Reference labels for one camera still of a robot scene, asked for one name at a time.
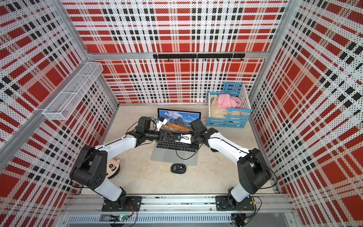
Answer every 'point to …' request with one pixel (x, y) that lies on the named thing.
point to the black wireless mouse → (178, 168)
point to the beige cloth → (217, 112)
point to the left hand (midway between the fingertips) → (175, 136)
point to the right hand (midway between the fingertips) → (190, 139)
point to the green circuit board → (121, 218)
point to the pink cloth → (226, 100)
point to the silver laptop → (172, 151)
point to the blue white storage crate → (230, 108)
